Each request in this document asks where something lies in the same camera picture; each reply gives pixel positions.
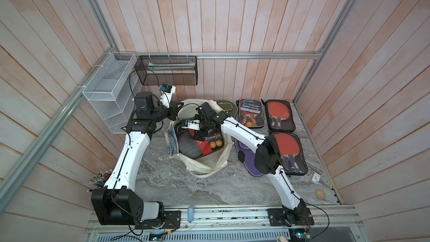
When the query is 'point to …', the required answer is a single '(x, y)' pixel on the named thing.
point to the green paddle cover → (228, 106)
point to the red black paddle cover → (190, 146)
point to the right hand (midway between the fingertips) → (194, 127)
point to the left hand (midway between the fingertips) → (182, 105)
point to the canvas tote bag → (201, 166)
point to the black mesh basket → (167, 70)
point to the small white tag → (316, 177)
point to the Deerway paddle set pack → (251, 113)
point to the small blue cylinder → (190, 214)
